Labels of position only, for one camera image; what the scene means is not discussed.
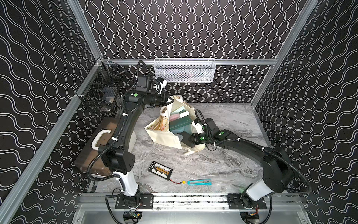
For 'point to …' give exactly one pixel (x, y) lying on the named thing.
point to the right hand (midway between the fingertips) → (190, 137)
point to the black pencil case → (185, 140)
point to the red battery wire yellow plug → (183, 182)
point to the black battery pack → (161, 170)
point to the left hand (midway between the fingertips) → (172, 97)
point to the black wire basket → (100, 93)
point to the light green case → (178, 110)
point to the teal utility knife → (201, 182)
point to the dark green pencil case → (181, 122)
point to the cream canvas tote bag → (159, 130)
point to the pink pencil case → (174, 117)
